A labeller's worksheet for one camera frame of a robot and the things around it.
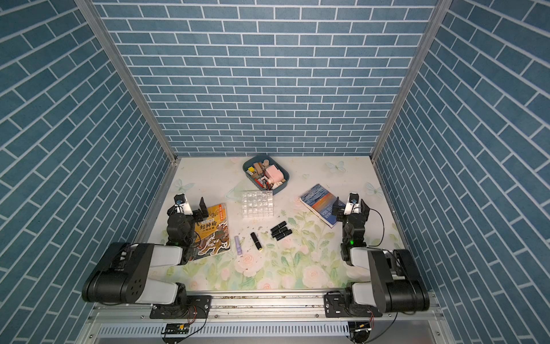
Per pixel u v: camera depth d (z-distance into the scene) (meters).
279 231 0.91
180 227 0.68
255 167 1.12
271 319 0.73
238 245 0.87
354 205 0.73
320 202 1.00
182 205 0.75
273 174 1.05
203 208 0.83
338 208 0.81
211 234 0.90
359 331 0.70
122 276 0.43
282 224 0.94
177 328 0.72
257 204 0.99
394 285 0.44
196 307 0.74
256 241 0.89
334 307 0.74
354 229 0.66
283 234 0.89
